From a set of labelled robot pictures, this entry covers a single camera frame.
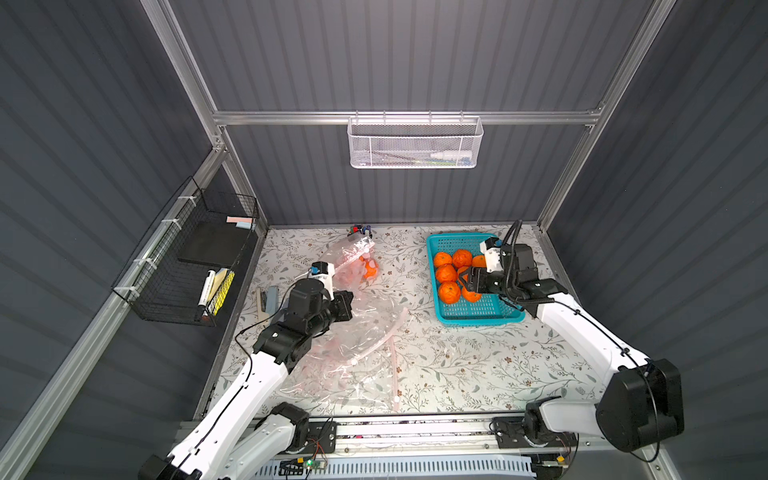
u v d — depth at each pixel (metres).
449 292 0.94
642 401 0.40
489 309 0.96
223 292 0.69
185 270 0.74
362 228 1.02
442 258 1.05
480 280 0.74
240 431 0.44
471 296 0.94
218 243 0.77
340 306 0.66
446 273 0.98
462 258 1.02
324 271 0.67
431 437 0.75
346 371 0.84
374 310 0.84
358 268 0.85
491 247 0.75
